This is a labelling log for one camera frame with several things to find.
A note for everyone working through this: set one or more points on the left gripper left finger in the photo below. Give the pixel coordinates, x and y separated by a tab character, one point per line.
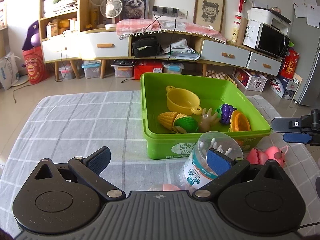
87	171

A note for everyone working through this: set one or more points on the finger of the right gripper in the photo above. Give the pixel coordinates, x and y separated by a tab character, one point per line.
286	125
300	138

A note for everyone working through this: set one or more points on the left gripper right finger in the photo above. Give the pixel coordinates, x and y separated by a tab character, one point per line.
228	171

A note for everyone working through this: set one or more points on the pink pig toy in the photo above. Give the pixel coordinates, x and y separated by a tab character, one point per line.
257	156

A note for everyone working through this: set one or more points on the orange pumpkin toy bowl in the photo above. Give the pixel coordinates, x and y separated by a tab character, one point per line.
239	122

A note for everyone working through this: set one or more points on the beige rubber toy hand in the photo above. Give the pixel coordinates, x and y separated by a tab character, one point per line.
208	119

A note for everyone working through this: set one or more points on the yellow toy corn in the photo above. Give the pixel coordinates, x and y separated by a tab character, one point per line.
178	122

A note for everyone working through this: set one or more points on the clear cotton swab jar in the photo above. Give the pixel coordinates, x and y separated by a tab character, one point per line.
195	172

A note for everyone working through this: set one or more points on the grey checked table cloth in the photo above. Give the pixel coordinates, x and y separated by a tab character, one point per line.
65	126

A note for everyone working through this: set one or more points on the red white cardboard box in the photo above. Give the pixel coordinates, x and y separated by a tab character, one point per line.
250	80

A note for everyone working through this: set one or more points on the purple toy grapes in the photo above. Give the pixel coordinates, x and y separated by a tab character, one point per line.
224	113

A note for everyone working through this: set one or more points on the yellow toy pot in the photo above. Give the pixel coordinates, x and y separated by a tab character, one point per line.
183	101

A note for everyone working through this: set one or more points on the yellow egg tray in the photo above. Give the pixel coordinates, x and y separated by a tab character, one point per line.
219	75

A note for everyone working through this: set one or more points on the black microwave oven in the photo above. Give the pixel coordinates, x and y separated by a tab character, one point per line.
266	39

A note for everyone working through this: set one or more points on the silver refrigerator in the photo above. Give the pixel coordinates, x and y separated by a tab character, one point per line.
305	36

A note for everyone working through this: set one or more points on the clear plastic storage box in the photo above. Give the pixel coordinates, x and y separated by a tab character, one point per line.
91	68

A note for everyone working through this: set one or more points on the white printer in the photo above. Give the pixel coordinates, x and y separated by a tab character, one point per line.
271	18

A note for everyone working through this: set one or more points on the red printed bag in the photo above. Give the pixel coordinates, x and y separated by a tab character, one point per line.
34	65

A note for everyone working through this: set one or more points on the white paper shopping bag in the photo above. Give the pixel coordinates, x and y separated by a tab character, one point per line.
9	74

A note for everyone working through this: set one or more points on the white wooden tv cabinet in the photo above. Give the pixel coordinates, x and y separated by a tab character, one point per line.
76	29

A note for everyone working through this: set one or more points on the framed cartoon girl drawing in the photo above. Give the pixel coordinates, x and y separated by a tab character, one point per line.
209	13

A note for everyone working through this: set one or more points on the black bag on shelf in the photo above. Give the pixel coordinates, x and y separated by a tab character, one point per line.
145	47

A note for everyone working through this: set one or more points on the pink lace cloth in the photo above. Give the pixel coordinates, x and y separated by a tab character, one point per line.
137	27

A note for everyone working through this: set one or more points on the small white desk fan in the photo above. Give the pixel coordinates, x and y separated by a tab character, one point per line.
111	8

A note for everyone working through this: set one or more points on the framed cat picture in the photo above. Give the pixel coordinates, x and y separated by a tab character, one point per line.
135	9

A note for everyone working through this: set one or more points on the wall power strip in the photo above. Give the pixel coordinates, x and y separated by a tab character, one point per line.
169	12

